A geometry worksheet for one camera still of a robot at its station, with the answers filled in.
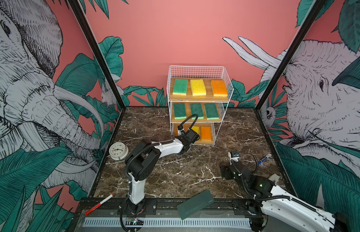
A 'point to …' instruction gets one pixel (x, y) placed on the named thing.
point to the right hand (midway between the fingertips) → (223, 163)
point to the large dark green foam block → (195, 204)
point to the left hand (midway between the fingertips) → (184, 139)
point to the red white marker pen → (94, 207)
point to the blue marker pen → (264, 158)
